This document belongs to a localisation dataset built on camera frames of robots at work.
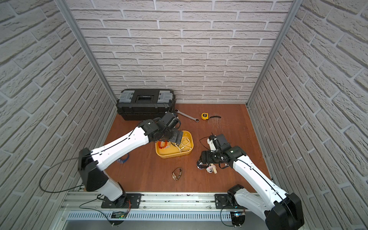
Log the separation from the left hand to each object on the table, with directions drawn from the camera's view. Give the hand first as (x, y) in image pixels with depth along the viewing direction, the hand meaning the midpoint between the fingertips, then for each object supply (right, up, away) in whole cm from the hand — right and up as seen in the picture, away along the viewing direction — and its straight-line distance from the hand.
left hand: (178, 133), depth 79 cm
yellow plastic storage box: (-8, -12, +14) cm, 20 cm away
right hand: (+17, -14, +1) cm, 22 cm away
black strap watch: (+13, -20, +6) cm, 25 cm away
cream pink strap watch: (+19, -21, +3) cm, 29 cm away
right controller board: (+31, -41, -9) cm, 52 cm away
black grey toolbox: (-26, +19, +23) cm, 39 cm away
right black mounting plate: (+23, -36, -4) cm, 43 cm away
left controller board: (-31, -41, -7) cm, 52 cm away
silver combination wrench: (+12, +7, +29) cm, 32 cm away
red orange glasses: (-11, -9, +14) cm, 20 cm away
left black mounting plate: (-26, -34, -6) cm, 44 cm away
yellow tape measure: (+18, +10, +31) cm, 37 cm away
